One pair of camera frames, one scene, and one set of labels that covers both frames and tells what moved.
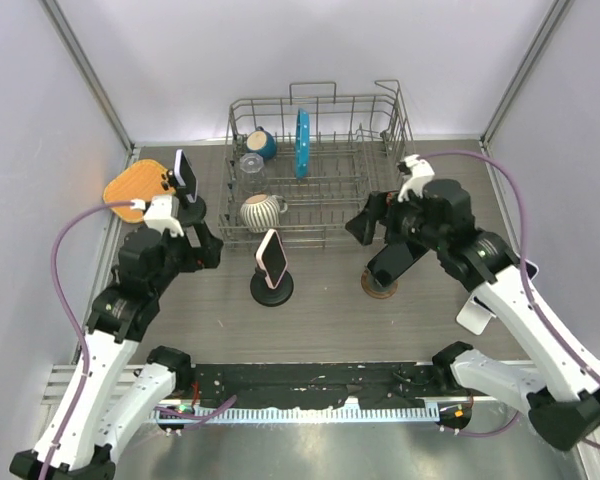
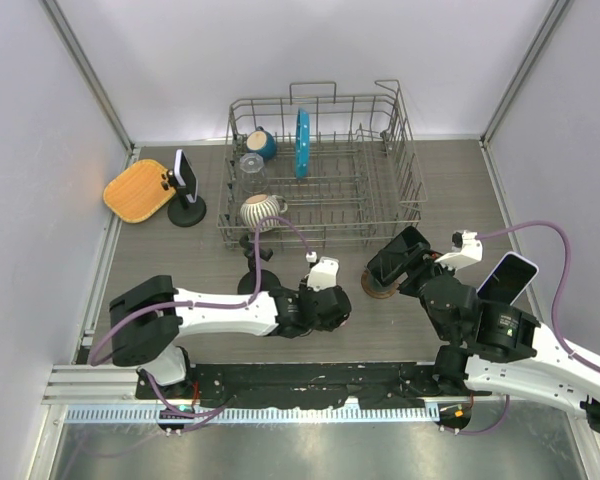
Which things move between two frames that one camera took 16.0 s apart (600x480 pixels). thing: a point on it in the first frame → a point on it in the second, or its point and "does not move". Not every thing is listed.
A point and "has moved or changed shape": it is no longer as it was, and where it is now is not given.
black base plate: x=316 y=384 does not move
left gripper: x=207 y=255 → x=304 y=290
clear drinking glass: x=254 y=180 does not move
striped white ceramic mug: x=260 y=213 does not move
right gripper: x=380 y=205 → x=411 y=265
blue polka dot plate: x=302 y=143 does not move
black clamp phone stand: x=266 y=295 has moved or changed shape
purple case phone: x=185 y=174 does not move
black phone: x=393 y=260 does not move
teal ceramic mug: x=261 y=142 does not move
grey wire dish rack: x=300 y=168 does not move
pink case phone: x=272 y=259 → x=333 y=316
